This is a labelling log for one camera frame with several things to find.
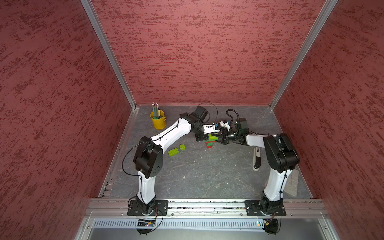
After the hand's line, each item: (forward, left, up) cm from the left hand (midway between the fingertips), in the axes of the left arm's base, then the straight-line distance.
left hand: (204, 136), depth 87 cm
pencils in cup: (+21, +33, +3) cm, 39 cm away
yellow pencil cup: (+14, +31, -5) cm, 34 cm away
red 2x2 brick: (0, -4, -12) cm, 12 cm away
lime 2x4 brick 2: (-4, +19, -13) cm, 24 cm away
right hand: (0, -5, -3) cm, 6 cm away
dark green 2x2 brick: (-1, -4, -7) cm, 8 cm away
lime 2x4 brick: (-1, -4, -1) cm, 5 cm away
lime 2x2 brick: (-1, +14, -11) cm, 18 cm away
